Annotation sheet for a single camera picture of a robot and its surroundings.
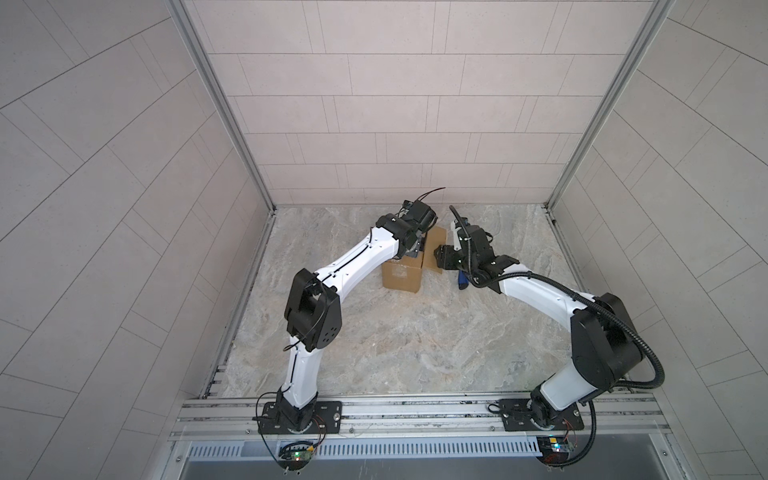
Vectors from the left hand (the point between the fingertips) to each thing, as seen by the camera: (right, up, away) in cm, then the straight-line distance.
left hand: (404, 238), depth 88 cm
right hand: (+10, -5, +1) cm, 11 cm away
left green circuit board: (-25, -47, -23) cm, 58 cm away
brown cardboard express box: (0, -10, -4) cm, 11 cm away
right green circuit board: (+34, -48, -20) cm, 62 cm away
